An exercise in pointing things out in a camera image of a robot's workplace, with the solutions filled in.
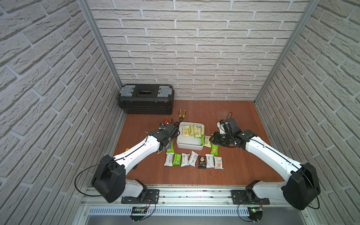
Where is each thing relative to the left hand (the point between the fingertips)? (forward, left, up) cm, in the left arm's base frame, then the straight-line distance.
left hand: (165, 141), depth 84 cm
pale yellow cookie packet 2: (+3, -27, -6) cm, 28 cm away
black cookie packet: (-10, -23, -8) cm, 26 cm away
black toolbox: (+31, +16, +7) cm, 35 cm away
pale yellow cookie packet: (+12, -17, -6) cm, 22 cm away
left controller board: (-34, +13, -13) cm, 38 cm away
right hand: (-1, -29, +4) cm, 29 cm away
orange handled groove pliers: (+22, +2, -8) cm, 23 cm away
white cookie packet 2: (-7, -13, -9) cm, 17 cm away
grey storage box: (+3, -15, -8) cm, 18 cm away
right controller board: (-36, -49, -10) cm, 61 cm away
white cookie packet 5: (-10, -33, -8) cm, 36 cm away
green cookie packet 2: (-2, -4, -8) cm, 9 cm away
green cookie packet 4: (-8, -7, -8) cm, 14 cm away
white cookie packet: (-9, -3, -8) cm, 13 cm away
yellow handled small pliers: (+24, -10, -8) cm, 28 cm away
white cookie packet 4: (-9, -28, -8) cm, 30 cm away
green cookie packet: (+4, -24, -6) cm, 25 cm away
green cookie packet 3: (-2, -32, -8) cm, 33 cm away
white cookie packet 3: (-7, -18, -9) cm, 21 cm away
